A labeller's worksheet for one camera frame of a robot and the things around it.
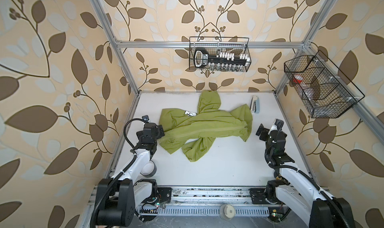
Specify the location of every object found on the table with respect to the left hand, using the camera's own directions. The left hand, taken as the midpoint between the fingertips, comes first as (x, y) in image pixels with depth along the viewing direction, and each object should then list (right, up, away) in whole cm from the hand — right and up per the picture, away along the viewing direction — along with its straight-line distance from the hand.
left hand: (151, 127), depth 87 cm
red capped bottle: (+82, +27, -7) cm, 87 cm away
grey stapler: (+69, +13, +21) cm, 74 cm away
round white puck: (+40, -32, -26) cm, 57 cm away
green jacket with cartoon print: (+28, -3, +4) cm, 28 cm away
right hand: (+69, 0, -4) cm, 69 cm away
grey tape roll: (0, -23, -5) cm, 24 cm away
